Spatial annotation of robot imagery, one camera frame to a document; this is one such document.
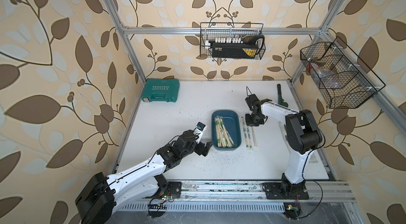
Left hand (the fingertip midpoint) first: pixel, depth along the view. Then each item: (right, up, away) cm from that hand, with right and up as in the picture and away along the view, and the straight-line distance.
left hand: (206, 138), depth 80 cm
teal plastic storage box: (+16, +6, +17) cm, 25 cm away
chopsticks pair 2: (+28, -3, +12) cm, 31 cm away
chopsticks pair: (+24, -3, +12) cm, 27 cm away
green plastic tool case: (-32, +26, +30) cm, 50 cm away
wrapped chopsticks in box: (+10, -4, +11) cm, 15 cm away
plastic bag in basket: (+62, +36, +3) cm, 71 cm away
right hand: (+28, +4, +18) cm, 33 cm away
